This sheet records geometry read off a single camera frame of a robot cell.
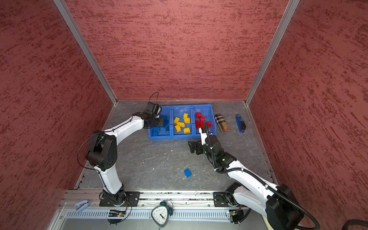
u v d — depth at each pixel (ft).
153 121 2.78
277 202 1.32
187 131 3.27
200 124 3.42
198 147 2.33
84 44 2.80
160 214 2.19
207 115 3.62
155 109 2.49
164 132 3.30
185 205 2.38
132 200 2.42
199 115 3.59
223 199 2.43
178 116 3.50
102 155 1.61
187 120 3.48
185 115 3.49
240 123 3.40
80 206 2.33
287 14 2.42
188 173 2.77
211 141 1.92
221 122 3.39
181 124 3.39
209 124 3.41
